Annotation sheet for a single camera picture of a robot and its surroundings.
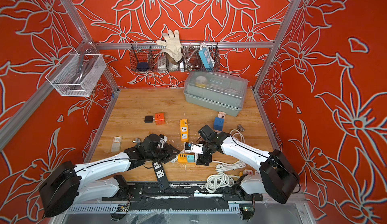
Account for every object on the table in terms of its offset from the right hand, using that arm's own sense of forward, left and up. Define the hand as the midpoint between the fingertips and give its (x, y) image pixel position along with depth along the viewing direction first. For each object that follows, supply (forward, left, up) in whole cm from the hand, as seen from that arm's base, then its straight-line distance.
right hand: (196, 155), depth 80 cm
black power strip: (-10, +18, -2) cm, 21 cm away
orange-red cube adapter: (+24, +24, 0) cm, 34 cm away
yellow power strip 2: (-9, -26, +2) cm, 28 cm away
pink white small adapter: (+29, -17, -2) cm, 34 cm away
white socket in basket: (+50, +23, +25) cm, 60 cm away
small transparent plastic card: (+6, +48, -3) cm, 48 cm away
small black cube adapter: (+26, +33, -4) cm, 42 cm away
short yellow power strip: (+17, +8, -2) cm, 19 cm away
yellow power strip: (-1, +8, -3) cm, 8 cm away
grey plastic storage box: (+35, -15, +13) cm, 41 cm away
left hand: (-1, +8, +3) cm, 9 cm away
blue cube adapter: (+18, -14, +3) cm, 23 cm away
